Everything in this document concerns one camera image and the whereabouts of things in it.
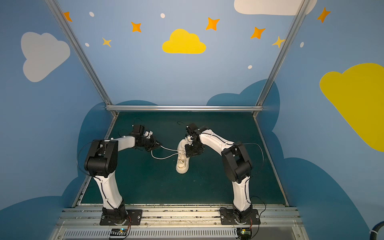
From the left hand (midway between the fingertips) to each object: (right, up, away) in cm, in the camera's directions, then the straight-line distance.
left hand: (161, 143), depth 101 cm
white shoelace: (+3, -3, -2) cm, 5 cm away
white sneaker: (+15, -11, -15) cm, 24 cm away
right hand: (+20, -6, -9) cm, 23 cm away
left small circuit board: (-16, -42, -27) cm, 52 cm away
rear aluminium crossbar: (+15, +26, +11) cm, 32 cm away
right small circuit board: (+48, -42, -27) cm, 69 cm away
